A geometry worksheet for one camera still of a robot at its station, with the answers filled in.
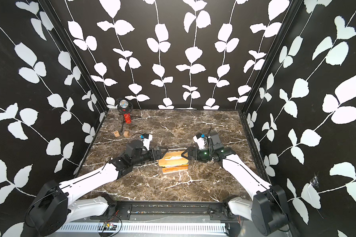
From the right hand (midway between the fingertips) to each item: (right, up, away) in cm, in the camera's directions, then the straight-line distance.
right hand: (186, 154), depth 79 cm
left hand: (-12, +3, +1) cm, 12 cm away
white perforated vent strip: (+11, -34, -8) cm, 37 cm away
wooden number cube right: (-42, +9, +25) cm, 50 cm away
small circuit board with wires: (-38, -34, -8) cm, 51 cm away
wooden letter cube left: (-49, +9, +25) cm, 56 cm away
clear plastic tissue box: (-7, -5, +3) cm, 9 cm away
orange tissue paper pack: (-6, -10, +5) cm, 13 cm away
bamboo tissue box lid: (-8, -4, +4) cm, 10 cm away
